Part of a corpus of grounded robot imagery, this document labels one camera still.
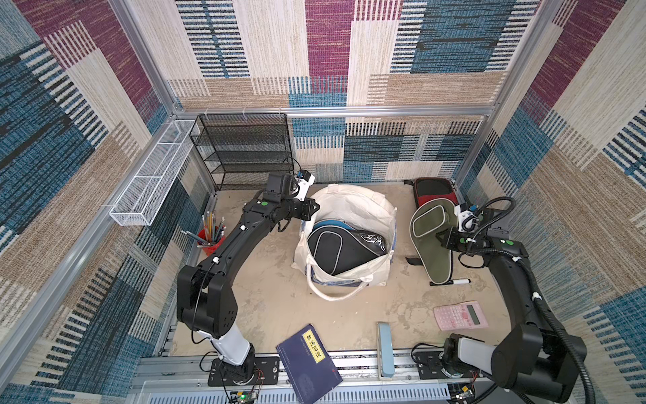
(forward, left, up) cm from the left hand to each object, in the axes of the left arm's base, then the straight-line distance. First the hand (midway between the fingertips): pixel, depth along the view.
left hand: (319, 206), depth 84 cm
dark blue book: (-41, +4, -23) cm, 47 cm away
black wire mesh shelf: (+35, +32, -2) cm, 47 cm away
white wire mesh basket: (-8, +50, +11) cm, 52 cm away
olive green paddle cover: (-1, -38, -5) cm, 38 cm away
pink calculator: (-29, -45, -21) cm, 57 cm away
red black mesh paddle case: (+26, -48, -19) cm, 58 cm away
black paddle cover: (-10, -5, -10) cm, 15 cm away
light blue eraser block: (-39, -19, -19) cm, 47 cm away
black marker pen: (-17, -46, -22) cm, 54 cm away
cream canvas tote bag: (0, -15, -2) cm, 16 cm away
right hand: (-10, -39, -6) cm, 41 cm away
